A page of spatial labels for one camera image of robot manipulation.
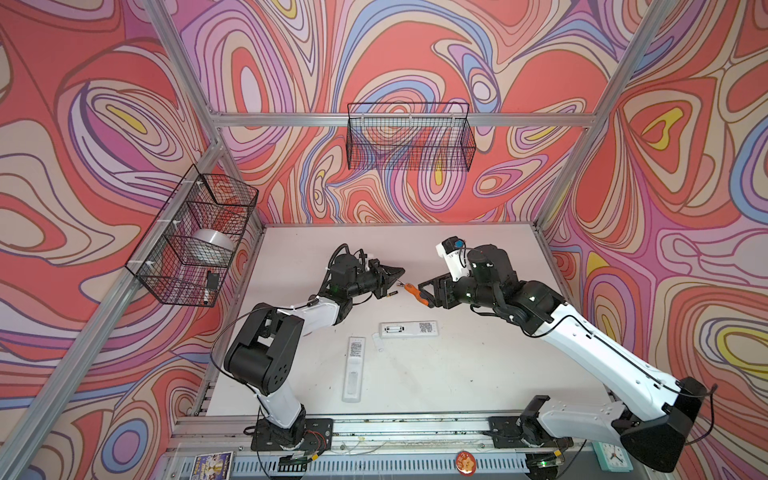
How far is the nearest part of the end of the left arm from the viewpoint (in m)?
0.72

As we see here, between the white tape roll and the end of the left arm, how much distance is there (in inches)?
9.9

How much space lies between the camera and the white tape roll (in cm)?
71
